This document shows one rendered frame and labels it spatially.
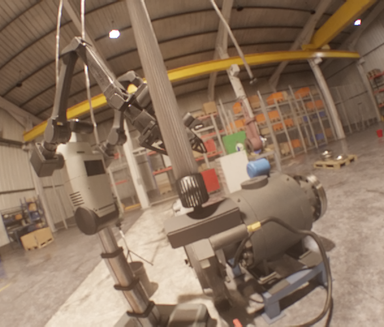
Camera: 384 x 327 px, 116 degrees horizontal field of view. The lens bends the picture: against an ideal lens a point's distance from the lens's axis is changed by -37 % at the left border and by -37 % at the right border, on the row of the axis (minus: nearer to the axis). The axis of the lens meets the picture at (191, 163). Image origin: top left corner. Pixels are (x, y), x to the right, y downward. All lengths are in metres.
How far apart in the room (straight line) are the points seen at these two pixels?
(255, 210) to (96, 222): 0.90
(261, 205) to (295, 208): 0.24
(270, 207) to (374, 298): 1.04
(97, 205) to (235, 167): 4.43
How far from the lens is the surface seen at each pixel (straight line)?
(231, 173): 5.04
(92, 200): 0.94
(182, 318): 1.33
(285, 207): 1.27
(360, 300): 1.53
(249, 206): 1.20
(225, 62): 9.96
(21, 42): 9.55
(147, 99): 0.55
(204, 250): 0.90
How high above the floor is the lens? 1.16
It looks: 1 degrees up
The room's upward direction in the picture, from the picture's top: 18 degrees counter-clockwise
